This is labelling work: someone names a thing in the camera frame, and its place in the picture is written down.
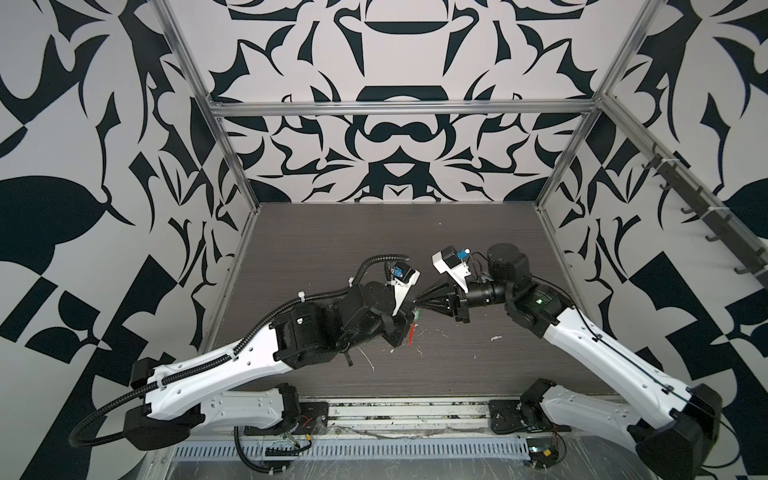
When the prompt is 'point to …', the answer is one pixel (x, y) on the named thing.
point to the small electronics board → (543, 452)
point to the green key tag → (417, 315)
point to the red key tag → (410, 338)
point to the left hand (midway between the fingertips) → (417, 300)
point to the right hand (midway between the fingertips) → (421, 303)
